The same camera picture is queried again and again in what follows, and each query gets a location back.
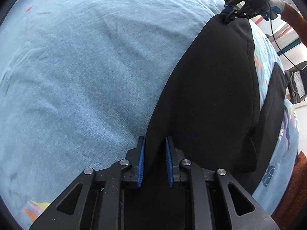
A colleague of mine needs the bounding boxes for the black pants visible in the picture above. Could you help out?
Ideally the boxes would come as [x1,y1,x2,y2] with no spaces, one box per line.
[144,13,287,193]

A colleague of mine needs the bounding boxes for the orange sleeve right forearm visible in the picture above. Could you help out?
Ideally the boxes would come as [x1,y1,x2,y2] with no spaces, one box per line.
[281,3,307,47]

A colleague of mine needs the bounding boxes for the right gloved hand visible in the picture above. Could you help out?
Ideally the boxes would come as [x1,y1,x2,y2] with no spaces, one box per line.
[261,0,286,21]

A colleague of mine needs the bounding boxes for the black office chair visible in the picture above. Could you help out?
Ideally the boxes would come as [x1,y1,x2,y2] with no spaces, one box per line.
[285,61,306,104]

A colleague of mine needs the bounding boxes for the blue patterned bed cover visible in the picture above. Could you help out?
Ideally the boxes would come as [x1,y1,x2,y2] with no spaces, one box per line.
[1,0,299,229]

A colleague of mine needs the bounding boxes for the black cable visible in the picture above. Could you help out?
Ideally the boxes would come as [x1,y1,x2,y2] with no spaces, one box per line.
[266,0,307,76]

